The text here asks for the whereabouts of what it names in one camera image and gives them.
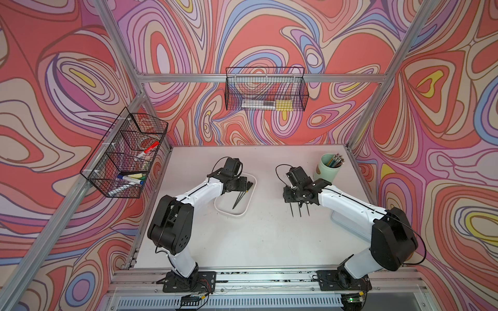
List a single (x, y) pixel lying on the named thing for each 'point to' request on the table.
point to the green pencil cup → (325, 172)
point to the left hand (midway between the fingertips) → (243, 183)
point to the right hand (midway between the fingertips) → (290, 199)
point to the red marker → (152, 146)
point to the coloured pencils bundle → (336, 161)
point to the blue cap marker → (129, 179)
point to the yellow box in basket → (284, 105)
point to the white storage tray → (224, 203)
